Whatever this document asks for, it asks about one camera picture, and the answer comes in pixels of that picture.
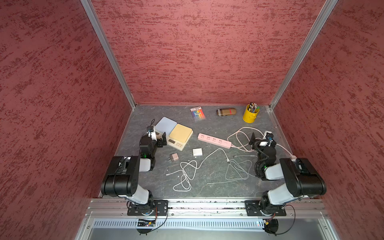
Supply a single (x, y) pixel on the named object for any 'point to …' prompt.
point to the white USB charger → (197, 152)
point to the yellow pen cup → (251, 111)
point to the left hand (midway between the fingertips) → (158, 135)
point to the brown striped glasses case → (226, 111)
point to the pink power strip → (214, 140)
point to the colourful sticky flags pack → (197, 113)
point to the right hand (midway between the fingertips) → (260, 135)
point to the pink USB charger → (174, 157)
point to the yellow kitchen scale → (179, 136)
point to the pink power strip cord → (235, 133)
